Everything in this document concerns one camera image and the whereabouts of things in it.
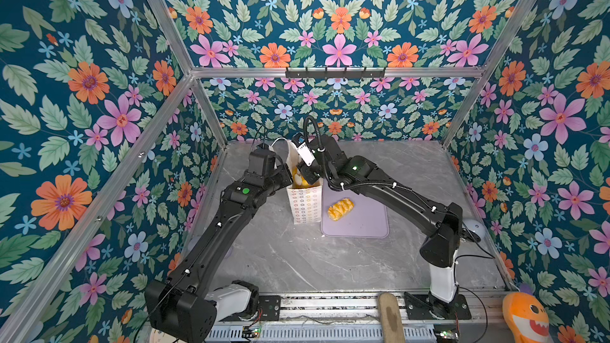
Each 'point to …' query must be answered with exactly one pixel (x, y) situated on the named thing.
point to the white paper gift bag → (304, 202)
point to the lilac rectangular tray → (349, 214)
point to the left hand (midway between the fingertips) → (294, 170)
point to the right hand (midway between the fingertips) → (309, 153)
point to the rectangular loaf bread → (298, 180)
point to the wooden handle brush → (391, 327)
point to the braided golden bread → (340, 209)
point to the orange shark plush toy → (526, 317)
